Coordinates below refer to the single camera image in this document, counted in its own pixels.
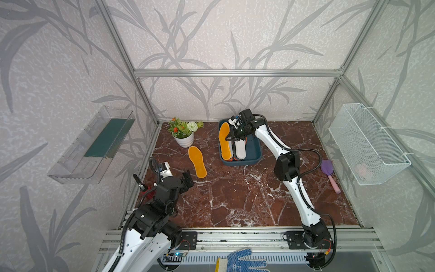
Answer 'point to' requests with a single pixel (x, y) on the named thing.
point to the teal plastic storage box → (254, 151)
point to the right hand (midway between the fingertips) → (225, 137)
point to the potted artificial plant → (183, 132)
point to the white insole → (241, 149)
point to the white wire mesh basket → (371, 156)
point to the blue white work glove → (234, 264)
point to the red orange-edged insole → (232, 158)
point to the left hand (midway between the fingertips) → (183, 175)
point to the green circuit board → (177, 254)
